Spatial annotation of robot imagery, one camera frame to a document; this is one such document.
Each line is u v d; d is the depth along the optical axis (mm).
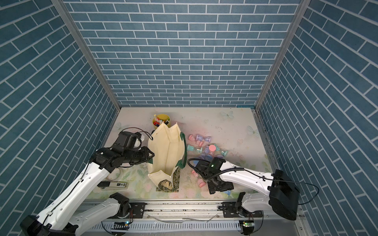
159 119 961
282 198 405
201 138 992
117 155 506
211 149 865
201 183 796
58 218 380
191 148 953
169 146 964
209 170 573
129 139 567
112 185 766
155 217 736
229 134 1048
